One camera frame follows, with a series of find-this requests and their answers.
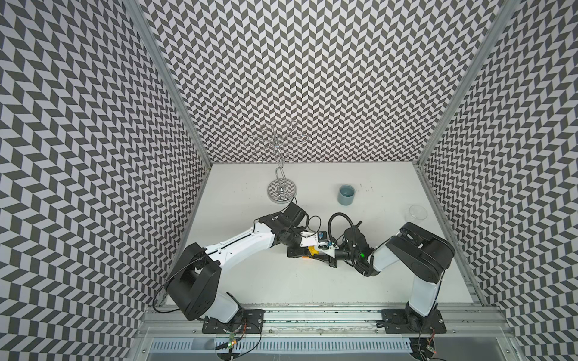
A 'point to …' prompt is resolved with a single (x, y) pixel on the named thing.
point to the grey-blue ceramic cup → (345, 195)
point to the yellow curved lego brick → (313, 251)
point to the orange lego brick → (305, 257)
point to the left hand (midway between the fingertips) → (305, 247)
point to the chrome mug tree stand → (281, 190)
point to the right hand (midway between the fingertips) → (312, 252)
